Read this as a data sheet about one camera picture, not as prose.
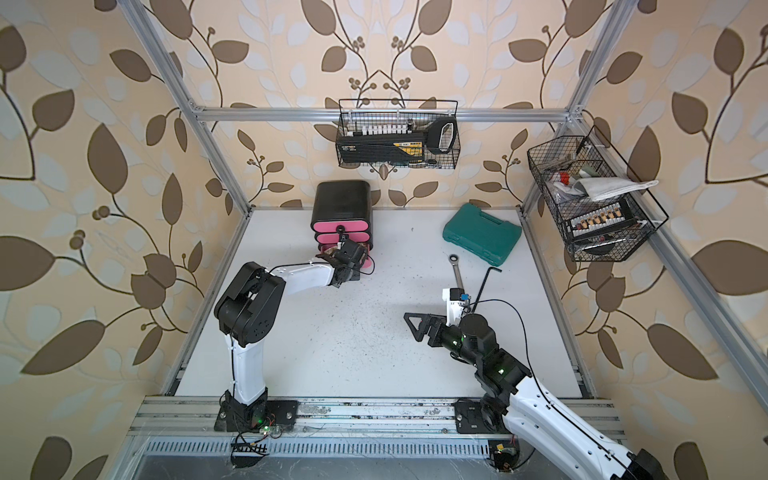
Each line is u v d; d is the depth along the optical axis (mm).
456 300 694
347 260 790
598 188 634
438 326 667
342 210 1021
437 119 826
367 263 845
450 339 675
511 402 544
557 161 861
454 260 1050
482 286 985
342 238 909
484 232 1083
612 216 655
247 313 524
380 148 829
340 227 956
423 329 664
